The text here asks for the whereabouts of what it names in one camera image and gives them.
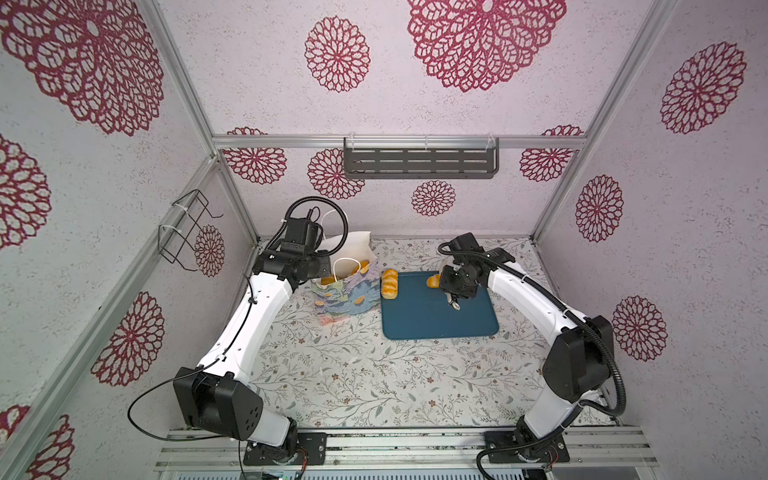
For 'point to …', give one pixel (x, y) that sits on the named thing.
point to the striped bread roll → (389, 284)
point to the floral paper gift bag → (354, 284)
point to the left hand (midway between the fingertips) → (318, 269)
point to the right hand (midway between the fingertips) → (443, 282)
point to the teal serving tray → (420, 311)
